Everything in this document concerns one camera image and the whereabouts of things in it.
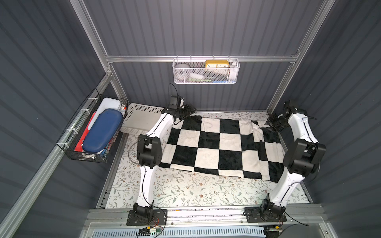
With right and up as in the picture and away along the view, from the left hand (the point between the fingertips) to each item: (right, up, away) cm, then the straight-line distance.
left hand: (196, 111), depth 97 cm
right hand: (+46, -9, -5) cm, 47 cm away
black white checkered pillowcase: (+33, -24, +2) cm, 41 cm away
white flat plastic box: (-48, +2, -20) cm, 52 cm away
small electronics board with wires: (-25, -61, -25) cm, 71 cm away
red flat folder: (-53, -19, -32) cm, 64 cm away
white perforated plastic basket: (-44, -4, +18) cm, 48 cm away
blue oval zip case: (-44, -11, -29) cm, 54 cm away
